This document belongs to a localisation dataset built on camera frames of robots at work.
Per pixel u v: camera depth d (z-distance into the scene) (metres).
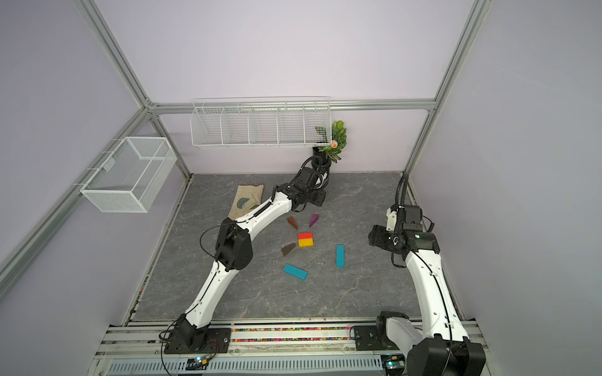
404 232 0.57
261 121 0.99
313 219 1.02
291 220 1.01
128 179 0.83
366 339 0.75
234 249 0.61
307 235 0.99
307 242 0.96
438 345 0.38
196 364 0.72
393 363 0.72
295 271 0.89
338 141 0.96
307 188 0.78
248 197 1.11
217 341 0.74
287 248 0.94
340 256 0.91
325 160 1.13
